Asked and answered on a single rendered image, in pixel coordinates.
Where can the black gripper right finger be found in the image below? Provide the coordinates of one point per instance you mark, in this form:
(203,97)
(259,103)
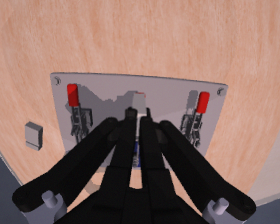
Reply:
(217,200)

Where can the grey fixture plate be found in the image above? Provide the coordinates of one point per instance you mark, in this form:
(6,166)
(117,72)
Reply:
(109,95)

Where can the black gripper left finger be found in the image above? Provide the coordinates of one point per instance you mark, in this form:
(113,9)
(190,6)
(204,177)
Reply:
(40,201)

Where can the grey rectangular metal plate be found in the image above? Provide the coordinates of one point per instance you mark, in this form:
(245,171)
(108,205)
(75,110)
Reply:
(33,136)

